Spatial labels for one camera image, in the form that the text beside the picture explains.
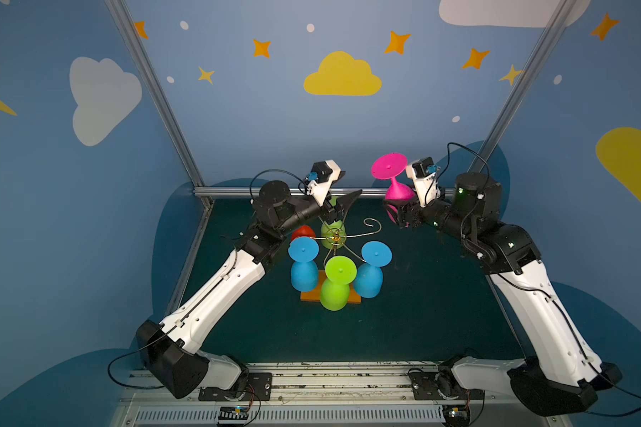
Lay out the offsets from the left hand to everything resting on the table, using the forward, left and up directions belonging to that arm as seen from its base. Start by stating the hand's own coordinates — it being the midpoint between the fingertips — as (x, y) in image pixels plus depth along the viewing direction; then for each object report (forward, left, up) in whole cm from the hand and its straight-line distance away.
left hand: (348, 176), depth 60 cm
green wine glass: (+5, +4, -25) cm, 26 cm away
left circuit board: (-41, +30, -51) cm, 72 cm away
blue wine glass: (-12, +11, -23) cm, 28 cm away
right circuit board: (-41, -33, -51) cm, 73 cm away
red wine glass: (+1, +11, -21) cm, 24 cm away
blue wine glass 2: (-13, -6, -23) cm, 27 cm away
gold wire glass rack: (-5, +2, -18) cm, 18 cm away
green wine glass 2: (-16, +1, -15) cm, 22 cm away
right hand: (-1, -13, -3) cm, 13 cm away
